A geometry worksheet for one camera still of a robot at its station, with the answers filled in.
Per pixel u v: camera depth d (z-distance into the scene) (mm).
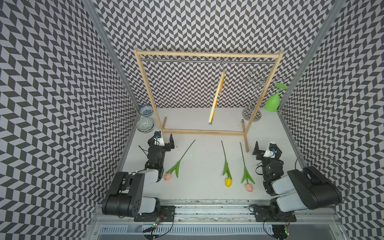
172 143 812
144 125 1062
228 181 818
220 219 724
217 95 618
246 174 851
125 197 423
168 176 825
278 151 774
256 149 789
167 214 727
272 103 876
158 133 737
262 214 733
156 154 663
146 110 1169
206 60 646
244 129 1010
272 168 663
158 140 756
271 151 710
